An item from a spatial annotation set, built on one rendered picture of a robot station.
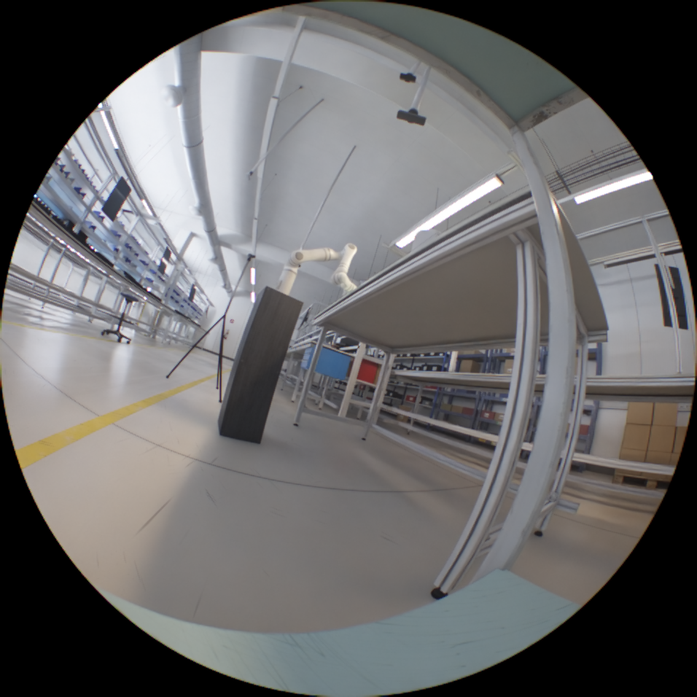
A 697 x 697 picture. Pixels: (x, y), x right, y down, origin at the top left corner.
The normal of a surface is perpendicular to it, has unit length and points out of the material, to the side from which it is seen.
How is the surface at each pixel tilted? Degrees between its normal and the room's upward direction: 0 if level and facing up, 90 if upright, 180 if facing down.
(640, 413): 90
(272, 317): 90
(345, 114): 180
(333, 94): 180
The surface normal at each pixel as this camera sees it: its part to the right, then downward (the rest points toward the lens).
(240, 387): 0.55, 0.02
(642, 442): -0.88, -0.32
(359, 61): -0.28, 0.95
